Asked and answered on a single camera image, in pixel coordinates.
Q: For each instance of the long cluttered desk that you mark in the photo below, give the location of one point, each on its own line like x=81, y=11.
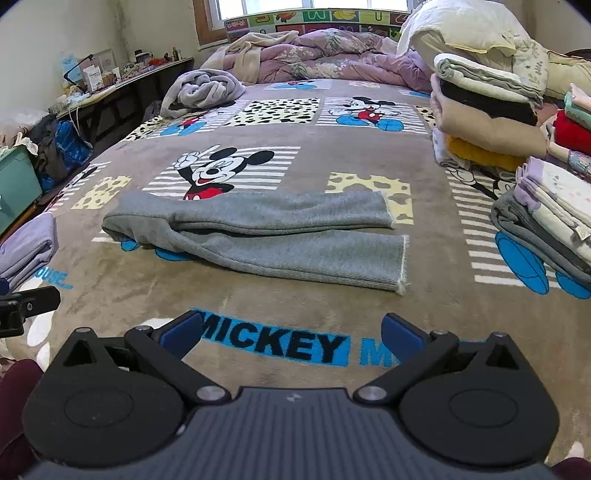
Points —
x=134, y=87

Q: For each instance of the dark clothes pile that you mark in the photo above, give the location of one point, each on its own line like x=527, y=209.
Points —
x=46, y=152

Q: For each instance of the colourful headboard mat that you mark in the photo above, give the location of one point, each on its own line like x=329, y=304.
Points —
x=323, y=18

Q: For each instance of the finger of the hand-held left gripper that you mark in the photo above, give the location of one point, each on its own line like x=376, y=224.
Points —
x=32, y=304

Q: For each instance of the black folded garment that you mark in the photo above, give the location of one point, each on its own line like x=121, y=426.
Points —
x=489, y=104

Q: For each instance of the red folded sweater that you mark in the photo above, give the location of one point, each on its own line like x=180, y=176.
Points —
x=575, y=134

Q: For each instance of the grey folded garment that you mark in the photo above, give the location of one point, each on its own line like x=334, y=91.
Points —
x=531, y=235

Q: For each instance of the person's right leg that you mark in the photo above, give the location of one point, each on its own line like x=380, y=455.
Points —
x=572, y=470

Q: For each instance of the person's leg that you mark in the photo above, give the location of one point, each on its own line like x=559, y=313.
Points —
x=572, y=470
x=16, y=415

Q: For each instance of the yellow knitted sweater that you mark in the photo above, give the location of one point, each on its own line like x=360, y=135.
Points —
x=485, y=157

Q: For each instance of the green storage box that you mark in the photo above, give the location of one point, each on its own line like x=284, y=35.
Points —
x=18, y=184

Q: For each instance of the person's left leg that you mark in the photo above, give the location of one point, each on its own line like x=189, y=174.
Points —
x=16, y=415

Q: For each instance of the tan folded blanket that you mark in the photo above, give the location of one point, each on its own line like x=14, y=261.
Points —
x=489, y=131

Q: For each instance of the window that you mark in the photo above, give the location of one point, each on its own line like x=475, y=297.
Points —
x=258, y=5

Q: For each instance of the white carton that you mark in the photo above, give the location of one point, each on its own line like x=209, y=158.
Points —
x=94, y=77

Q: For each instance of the black desk lamp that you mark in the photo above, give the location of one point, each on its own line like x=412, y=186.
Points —
x=81, y=64

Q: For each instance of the beige fleece robe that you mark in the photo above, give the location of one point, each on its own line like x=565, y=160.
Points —
x=251, y=55

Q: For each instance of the pale floral quilt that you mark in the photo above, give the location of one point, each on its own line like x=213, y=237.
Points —
x=531, y=64

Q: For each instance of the cartoon mouse printed blanket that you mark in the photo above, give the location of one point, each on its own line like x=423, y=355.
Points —
x=295, y=138

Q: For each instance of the pale yellow towel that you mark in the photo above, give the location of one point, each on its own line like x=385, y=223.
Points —
x=480, y=44

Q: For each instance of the pale yellow pillow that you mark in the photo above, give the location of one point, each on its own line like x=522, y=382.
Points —
x=570, y=71

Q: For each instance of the white printed folded garment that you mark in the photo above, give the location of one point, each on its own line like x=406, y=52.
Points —
x=558, y=198

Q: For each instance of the mint green folded garment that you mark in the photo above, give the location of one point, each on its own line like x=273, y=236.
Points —
x=577, y=108

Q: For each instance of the pale green folded blanket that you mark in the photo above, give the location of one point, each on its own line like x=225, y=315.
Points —
x=480, y=76

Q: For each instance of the lavender folded cloth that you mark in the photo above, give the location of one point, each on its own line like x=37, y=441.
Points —
x=25, y=249

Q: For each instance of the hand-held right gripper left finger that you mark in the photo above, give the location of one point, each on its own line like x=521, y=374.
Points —
x=181, y=333

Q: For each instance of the white fluffy quilt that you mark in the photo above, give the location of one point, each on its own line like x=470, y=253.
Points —
x=461, y=21

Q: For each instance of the grey fleece cloth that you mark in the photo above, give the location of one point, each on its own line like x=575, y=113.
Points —
x=203, y=92

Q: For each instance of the blue bag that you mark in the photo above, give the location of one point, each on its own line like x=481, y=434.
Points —
x=71, y=147

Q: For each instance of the pink floral quilt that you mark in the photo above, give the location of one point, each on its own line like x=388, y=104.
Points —
x=332, y=60

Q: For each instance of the grey ribbed pants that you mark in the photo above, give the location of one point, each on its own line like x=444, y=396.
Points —
x=277, y=230

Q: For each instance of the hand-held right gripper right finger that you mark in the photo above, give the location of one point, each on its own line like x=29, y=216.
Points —
x=400, y=337

